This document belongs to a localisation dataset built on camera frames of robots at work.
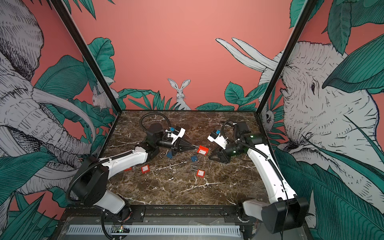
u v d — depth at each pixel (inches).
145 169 34.6
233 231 27.6
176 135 24.6
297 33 30.3
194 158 36.7
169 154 37.6
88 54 34.4
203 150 26.6
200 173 34.1
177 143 26.0
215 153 25.2
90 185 17.3
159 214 29.5
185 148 27.3
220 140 25.0
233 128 23.6
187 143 26.9
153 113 22.1
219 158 25.3
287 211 14.3
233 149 24.1
